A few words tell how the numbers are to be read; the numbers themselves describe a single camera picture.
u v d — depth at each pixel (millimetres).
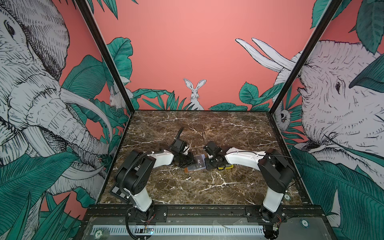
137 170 473
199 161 927
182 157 798
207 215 756
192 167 891
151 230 705
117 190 476
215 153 720
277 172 478
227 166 889
